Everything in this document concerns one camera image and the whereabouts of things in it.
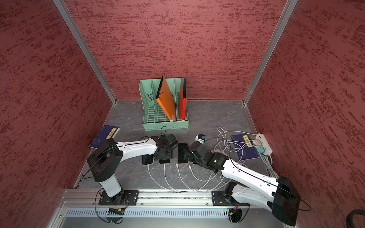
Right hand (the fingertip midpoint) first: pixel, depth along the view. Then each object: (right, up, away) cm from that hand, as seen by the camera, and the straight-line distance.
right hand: (188, 155), depth 79 cm
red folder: (-3, +31, +2) cm, 32 cm away
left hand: (-14, -5, +9) cm, 18 cm away
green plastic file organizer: (-27, +22, +34) cm, 48 cm away
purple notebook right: (+37, +2, +11) cm, 39 cm away
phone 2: (-13, -5, +4) cm, 15 cm away
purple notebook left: (-59, +10, +21) cm, 63 cm away
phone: (-26, -5, +8) cm, 28 cm away
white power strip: (+52, +4, +14) cm, 54 cm away
